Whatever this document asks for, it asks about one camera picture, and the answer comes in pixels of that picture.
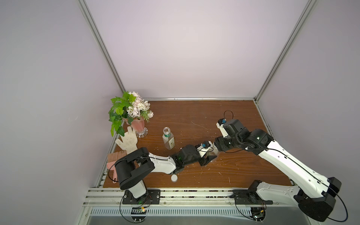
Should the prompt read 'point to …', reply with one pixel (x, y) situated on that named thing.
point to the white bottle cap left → (174, 178)
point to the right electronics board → (258, 213)
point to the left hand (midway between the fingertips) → (214, 152)
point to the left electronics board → (138, 214)
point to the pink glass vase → (138, 126)
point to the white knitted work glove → (129, 140)
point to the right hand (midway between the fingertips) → (218, 138)
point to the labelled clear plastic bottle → (168, 138)
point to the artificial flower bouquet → (130, 105)
